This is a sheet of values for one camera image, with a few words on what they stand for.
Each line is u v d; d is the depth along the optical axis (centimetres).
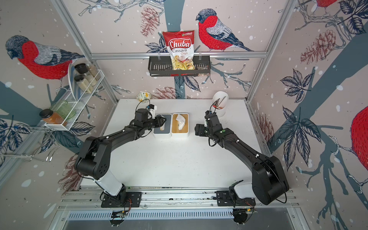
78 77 76
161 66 95
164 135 95
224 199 73
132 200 73
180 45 80
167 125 97
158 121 82
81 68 79
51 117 60
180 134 97
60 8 71
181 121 96
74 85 75
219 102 107
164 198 75
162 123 87
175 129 95
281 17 76
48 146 69
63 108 71
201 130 77
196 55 89
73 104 76
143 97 122
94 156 47
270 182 41
